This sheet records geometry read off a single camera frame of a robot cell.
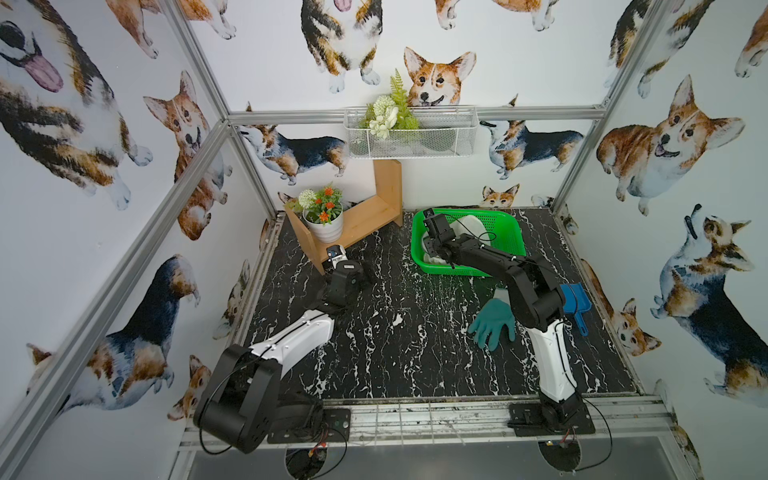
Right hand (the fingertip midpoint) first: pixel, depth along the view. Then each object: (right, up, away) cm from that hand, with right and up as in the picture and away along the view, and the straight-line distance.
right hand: (447, 228), depth 103 cm
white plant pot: (-39, -2, -5) cm, 40 cm away
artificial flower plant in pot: (-40, +5, -10) cm, 42 cm away
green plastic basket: (+21, -1, +5) cm, 22 cm away
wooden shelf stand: (-30, +5, +11) cm, 33 cm away
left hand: (-29, -10, -14) cm, 34 cm away
